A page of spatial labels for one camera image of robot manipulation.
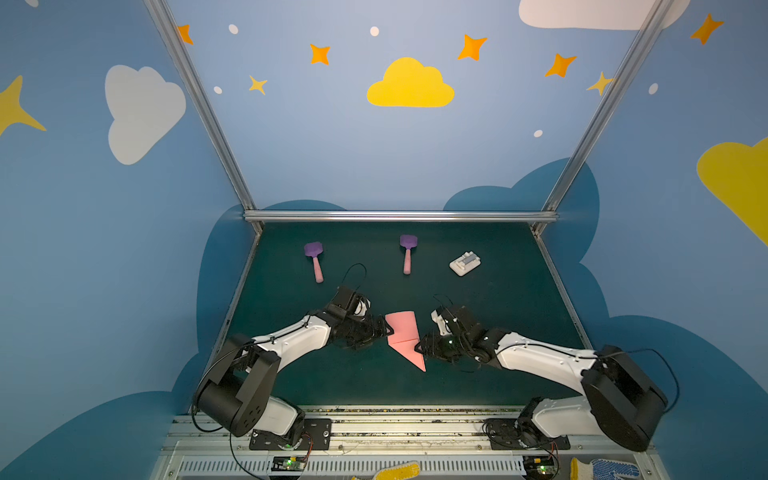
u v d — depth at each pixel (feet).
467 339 2.20
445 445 2.41
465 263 3.56
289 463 2.35
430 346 2.47
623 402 1.39
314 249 3.67
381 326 2.61
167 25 2.32
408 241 3.78
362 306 3.18
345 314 2.31
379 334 2.52
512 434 2.44
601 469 2.30
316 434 2.46
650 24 2.34
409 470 2.28
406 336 3.00
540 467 2.33
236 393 1.41
